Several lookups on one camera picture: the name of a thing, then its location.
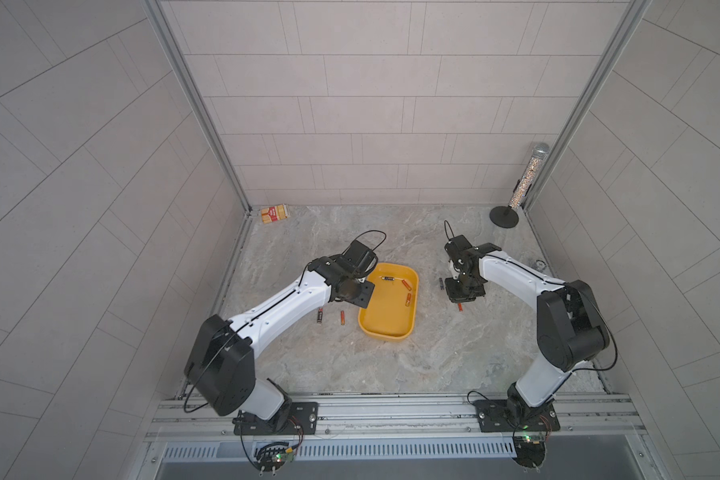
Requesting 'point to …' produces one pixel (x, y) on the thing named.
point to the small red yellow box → (274, 213)
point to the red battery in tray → (408, 299)
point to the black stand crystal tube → (507, 217)
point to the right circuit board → (530, 450)
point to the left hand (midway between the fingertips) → (366, 291)
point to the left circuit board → (272, 458)
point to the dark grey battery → (388, 278)
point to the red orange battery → (407, 286)
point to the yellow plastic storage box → (392, 311)
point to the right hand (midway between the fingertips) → (454, 296)
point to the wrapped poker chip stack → (540, 264)
